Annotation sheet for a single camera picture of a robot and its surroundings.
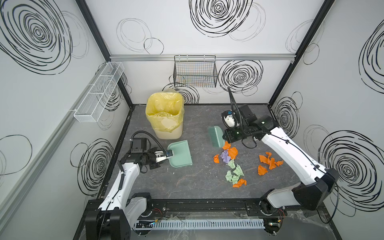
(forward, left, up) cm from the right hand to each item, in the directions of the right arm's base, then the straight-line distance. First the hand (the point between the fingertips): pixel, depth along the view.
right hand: (222, 137), depth 73 cm
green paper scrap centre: (-4, -8, -24) cm, 25 cm away
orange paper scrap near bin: (+4, -10, -24) cm, 26 cm away
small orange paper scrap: (-7, -26, -24) cm, 36 cm away
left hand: (-2, +32, -14) cm, 34 cm away
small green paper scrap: (-11, -5, -23) cm, 26 cm away
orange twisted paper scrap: (-2, +1, -22) cm, 22 cm away
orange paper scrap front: (-15, -11, -23) cm, 30 cm away
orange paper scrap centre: (+7, -6, -21) cm, 23 cm away
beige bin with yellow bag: (+21, +32, -4) cm, 39 cm away
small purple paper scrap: (+1, -4, -23) cm, 23 cm away
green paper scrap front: (-9, -10, -22) cm, 26 cm away
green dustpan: (-3, +21, -16) cm, 27 cm away
